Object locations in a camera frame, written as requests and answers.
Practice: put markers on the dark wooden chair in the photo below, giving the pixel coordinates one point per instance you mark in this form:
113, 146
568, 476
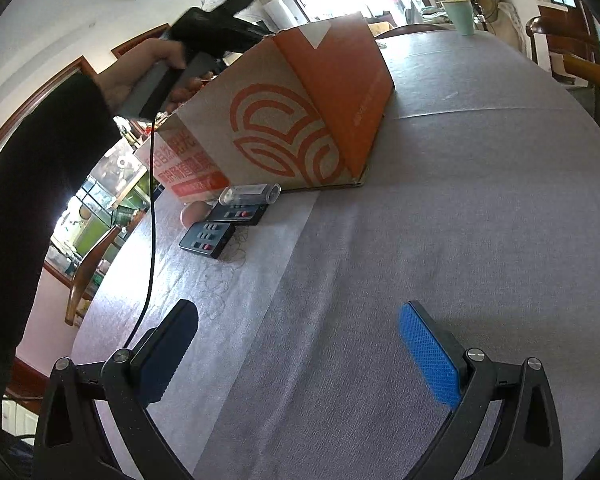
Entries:
560, 35

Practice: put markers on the person's left hand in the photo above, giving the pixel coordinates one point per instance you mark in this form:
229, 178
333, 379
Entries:
140, 67

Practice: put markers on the black remote control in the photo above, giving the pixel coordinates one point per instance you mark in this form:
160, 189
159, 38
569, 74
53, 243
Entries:
237, 214
207, 239

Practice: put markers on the printed cardboard box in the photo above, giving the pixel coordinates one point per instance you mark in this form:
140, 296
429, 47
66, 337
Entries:
280, 125

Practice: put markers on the brown wooden chair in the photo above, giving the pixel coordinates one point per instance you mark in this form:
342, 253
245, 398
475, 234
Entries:
92, 265

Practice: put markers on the pink egg shaped object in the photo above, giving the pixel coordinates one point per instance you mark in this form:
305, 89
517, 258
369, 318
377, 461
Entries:
192, 215

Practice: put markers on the clear plastic tube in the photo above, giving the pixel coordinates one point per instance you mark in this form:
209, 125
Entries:
250, 193

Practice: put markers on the grey desktop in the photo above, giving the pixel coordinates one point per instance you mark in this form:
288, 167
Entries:
430, 185

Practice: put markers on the cluttered wooden shelf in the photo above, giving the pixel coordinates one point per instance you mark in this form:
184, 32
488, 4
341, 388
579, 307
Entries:
105, 185

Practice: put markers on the person's left forearm black sleeve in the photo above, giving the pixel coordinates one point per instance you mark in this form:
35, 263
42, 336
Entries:
30, 185

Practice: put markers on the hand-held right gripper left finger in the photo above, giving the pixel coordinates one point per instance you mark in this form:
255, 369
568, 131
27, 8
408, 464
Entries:
165, 355

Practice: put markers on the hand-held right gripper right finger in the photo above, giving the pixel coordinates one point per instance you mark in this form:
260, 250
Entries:
430, 355

